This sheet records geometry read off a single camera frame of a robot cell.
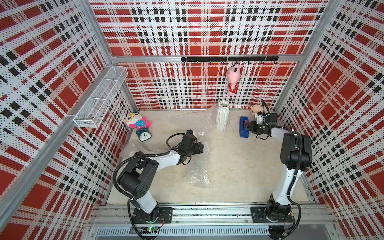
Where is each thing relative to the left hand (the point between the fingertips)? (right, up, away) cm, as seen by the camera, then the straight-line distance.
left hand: (202, 145), depth 94 cm
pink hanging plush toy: (+19, +45, -3) cm, 49 cm away
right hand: (+32, +13, +8) cm, 36 cm away
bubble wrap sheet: (-3, -13, -14) cm, 19 cm away
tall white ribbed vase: (+14, +19, +2) cm, 23 cm away
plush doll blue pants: (+42, +25, +20) cm, 53 cm away
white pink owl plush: (-49, +17, +14) cm, 53 cm away
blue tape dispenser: (+29, +12, +8) cm, 32 cm away
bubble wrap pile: (+1, +14, +14) cm, 20 cm away
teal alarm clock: (-40, +7, +7) cm, 41 cm away
